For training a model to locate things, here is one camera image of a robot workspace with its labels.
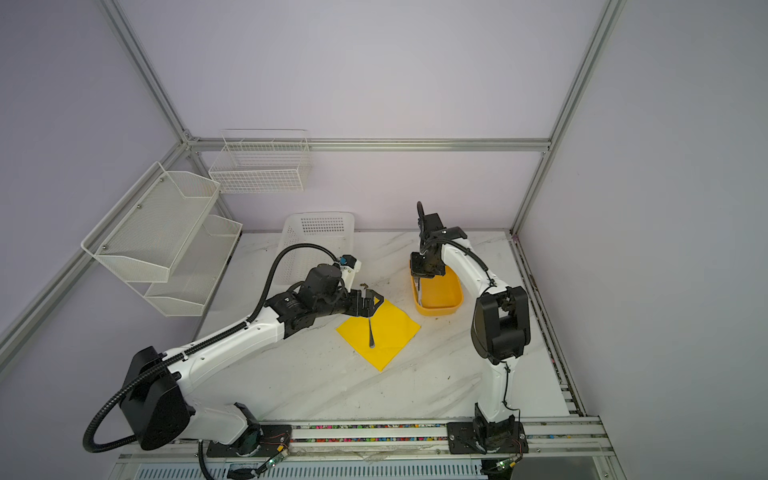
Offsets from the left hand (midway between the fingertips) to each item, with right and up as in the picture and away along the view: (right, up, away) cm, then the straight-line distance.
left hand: (368, 298), depth 79 cm
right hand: (+13, +7, +13) cm, 20 cm away
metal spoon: (0, -15, +12) cm, 19 cm away
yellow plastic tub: (+23, -2, +21) cm, 31 cm away
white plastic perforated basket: (-16, +21, +29) cm, 39 cm away
